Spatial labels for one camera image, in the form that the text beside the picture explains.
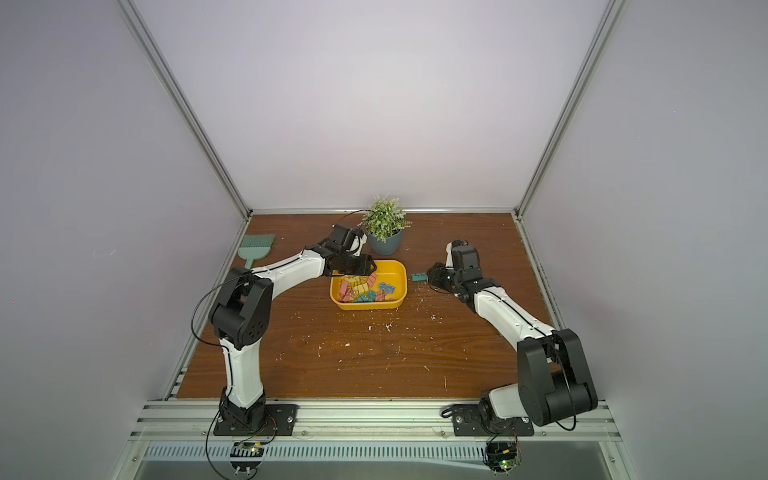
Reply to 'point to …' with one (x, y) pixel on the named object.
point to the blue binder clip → (388, 288)
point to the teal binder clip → (419, 277)
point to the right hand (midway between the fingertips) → (434, 266)
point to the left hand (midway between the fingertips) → (375, 265)
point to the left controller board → (246, 449)
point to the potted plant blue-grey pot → (384, 221)
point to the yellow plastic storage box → (391, 272)
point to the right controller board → (500, 456)
